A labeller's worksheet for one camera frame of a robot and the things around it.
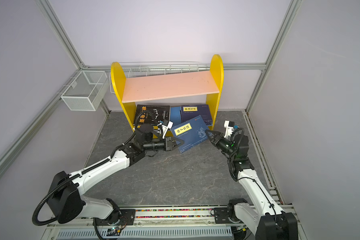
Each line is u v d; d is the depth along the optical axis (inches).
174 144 27.4
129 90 30.2
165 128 26.8
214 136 27.2
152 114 35.1
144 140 23.7
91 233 27.8
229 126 27.3
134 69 37.1
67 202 15.9
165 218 29.6
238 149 22.2
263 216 16.2
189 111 37.3
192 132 29.1
